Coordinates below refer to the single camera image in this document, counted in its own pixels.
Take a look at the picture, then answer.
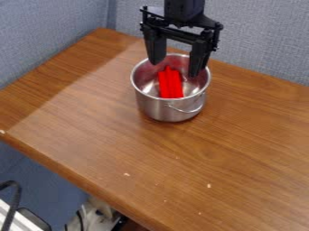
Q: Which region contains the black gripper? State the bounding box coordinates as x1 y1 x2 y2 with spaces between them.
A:
140 0 223 78

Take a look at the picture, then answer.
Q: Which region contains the red block object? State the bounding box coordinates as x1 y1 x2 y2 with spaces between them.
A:
157 66 183 98

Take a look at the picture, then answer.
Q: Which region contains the metal pot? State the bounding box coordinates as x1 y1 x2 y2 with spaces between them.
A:
129 53 211 123

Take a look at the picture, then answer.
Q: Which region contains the white table leg base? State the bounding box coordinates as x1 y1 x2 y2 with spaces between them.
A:
62 197 128 231

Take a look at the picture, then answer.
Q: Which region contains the white striped device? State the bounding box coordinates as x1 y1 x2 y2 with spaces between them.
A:
0 199 52 231

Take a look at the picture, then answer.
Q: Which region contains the black strap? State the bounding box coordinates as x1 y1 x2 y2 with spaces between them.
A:
0 180 22 231

